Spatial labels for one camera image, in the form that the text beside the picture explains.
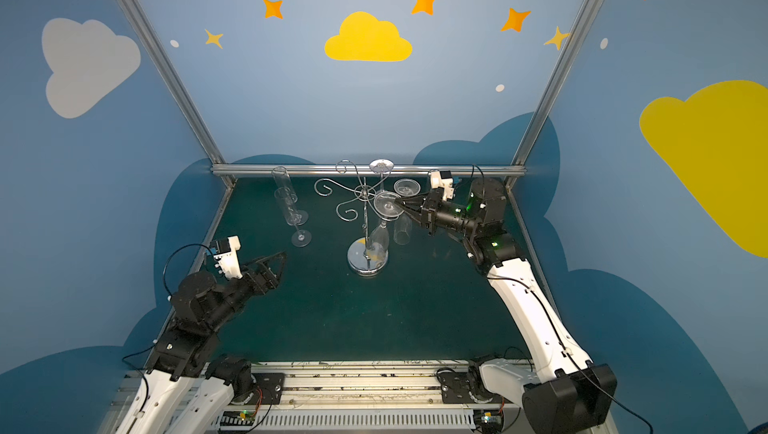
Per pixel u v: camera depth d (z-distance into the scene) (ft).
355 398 2.41
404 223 2.05
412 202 2.09
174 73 2.91
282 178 3.08
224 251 1.95
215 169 3.77
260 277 2.02
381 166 2.71
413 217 2.02
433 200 1.88
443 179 2.13
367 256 3.23
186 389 1.59
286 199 3.04
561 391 1.22
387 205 2.09
